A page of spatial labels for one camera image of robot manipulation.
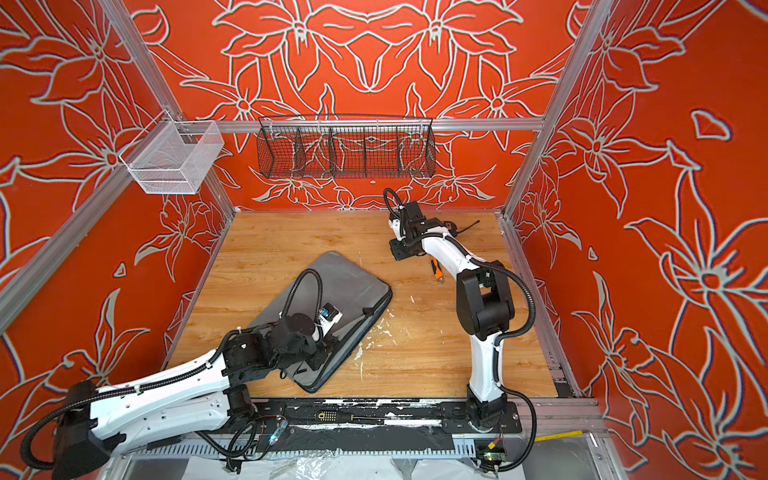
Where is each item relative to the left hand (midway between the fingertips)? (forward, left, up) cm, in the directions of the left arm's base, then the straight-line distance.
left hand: (337, 337), depth 75 cm
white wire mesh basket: (+46, +58, +21) cm, 77 cm away
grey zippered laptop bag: (+15, -3, -6) cm, 17 cm away
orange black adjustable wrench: (+30, -29, -10) cm, 42 cm away
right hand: (+32, -15, -1) cm, 35 cm away
